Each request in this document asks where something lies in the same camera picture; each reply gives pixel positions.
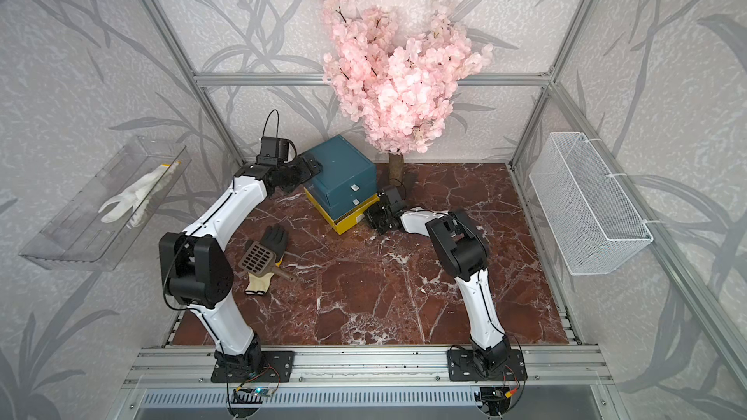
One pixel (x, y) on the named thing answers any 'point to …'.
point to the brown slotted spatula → (260, 261)
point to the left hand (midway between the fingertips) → (315, 171)
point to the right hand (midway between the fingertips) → (358, 215)
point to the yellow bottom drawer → (351, 218)
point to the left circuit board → (250, 396)
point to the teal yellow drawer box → (346, 187)
